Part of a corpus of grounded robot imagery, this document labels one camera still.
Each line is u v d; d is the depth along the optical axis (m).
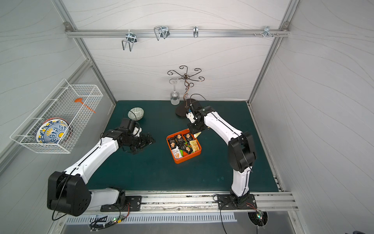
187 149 0.90
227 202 0.74
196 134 0.84
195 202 0.75
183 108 1.15
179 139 0.95
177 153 0.88
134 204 0.74
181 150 0.90
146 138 0.76
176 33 0.78
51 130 0.62
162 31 0.76
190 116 0.83
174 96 0.95
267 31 0.77
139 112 1.11
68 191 0.40
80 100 0.78
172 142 0.93
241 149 0.50
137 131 0.71
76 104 0.76
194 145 0.92
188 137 0.96
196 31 0.72
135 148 0.71
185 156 0.86
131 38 0.78
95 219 0.70
